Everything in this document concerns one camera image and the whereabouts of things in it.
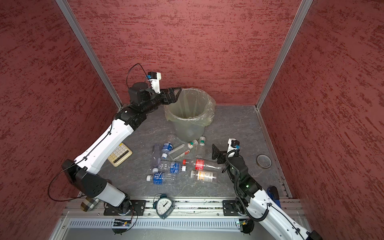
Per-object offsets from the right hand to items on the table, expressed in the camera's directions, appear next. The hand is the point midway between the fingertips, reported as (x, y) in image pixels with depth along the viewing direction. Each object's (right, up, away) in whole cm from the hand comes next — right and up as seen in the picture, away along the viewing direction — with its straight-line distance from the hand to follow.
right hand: (218, 147), depth 78 cm
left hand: (-22, +28, -8) cm, 37 cm away
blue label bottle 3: (-32, -17, 0) cm, 36 cm away
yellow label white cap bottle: (-8, -16, +2) cm, 18 cm away
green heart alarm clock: (-28, -27, -7) cm, 40 cm away
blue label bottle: (-30, -2, +12) cm, 32 cm away
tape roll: (+31, -11, +14) cm, 36 cm away
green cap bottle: (-9, -4, +17) cm, 19 cm away
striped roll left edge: (-66, -27, -6) cm, 71 cm away
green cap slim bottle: (-19, -6, +12) cm, 23 cm away
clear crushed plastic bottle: (-37, -5, +14) cm, 40 cm away
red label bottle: (-9, -11, +5) cm, 15 cm away
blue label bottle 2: (-25, -12, +5) cm, 29 cm away
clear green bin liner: (-13, +25, +22) cm, 36 cm away
